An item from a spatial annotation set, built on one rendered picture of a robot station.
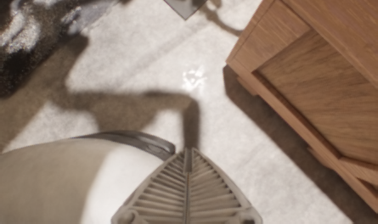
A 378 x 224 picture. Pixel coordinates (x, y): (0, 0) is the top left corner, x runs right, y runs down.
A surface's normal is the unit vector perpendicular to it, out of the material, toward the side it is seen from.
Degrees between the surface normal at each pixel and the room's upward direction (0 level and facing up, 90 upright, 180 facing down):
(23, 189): 21
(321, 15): 90
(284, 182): 0
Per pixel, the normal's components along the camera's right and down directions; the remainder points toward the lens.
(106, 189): 0.24, -0.69
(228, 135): -0.03, -0.06
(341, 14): -0.71, 0.70
